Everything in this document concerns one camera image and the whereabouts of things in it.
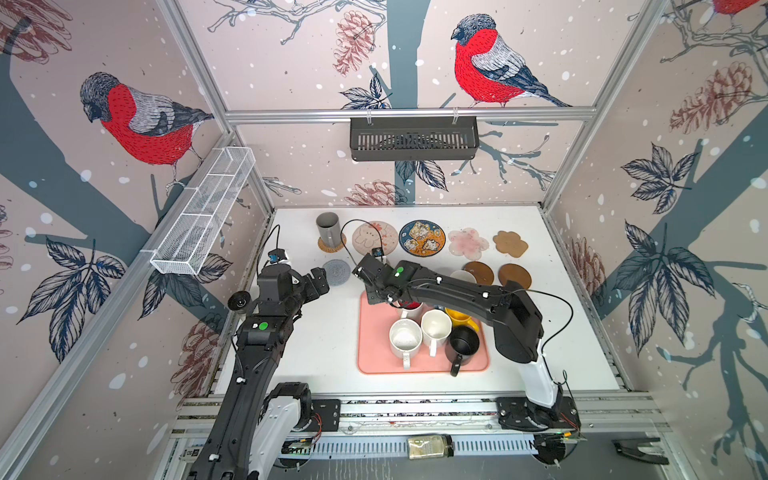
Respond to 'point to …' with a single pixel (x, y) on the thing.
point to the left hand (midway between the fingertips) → (315, 268)
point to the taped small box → (429, 446)
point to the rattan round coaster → (333, 250)
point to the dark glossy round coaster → (482, 273)
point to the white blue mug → (465, 275)
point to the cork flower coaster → (511, 243)
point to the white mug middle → (436, 326)
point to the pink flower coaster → (467, 242)
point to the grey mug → (329, 228)
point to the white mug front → (405, 339)
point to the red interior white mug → (409, 309)
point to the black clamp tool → (629, 447)
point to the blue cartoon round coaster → (422, 238)
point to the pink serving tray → (374, 355)
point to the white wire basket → (183, 248)
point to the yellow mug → (459, 319)
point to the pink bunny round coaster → (370, 235)
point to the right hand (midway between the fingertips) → (374, 292)
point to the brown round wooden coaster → (514, 272)
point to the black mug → (463, 343)
